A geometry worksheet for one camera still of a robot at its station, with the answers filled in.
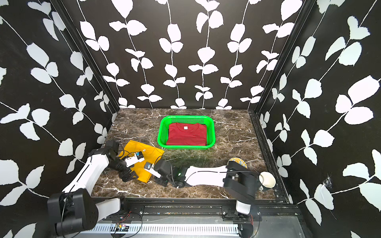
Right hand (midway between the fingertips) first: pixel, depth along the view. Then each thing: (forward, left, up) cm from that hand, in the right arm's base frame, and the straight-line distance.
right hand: (155, 170), depth 78 cm
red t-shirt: (+29, -15, -6) cm, 33 cm away
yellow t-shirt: (+13, +7, -8) cm, 17 cm away
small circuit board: (-25, +14, -11) cm, 30 cm away
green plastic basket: (+36, -1, 0) cm, 36 cm away
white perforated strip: (-25, -8, -10) cm, 28 cm away
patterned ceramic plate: (+10, -48, -7) cm, 49 cm away
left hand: (+3, +14, -3) cm, 15 cm away
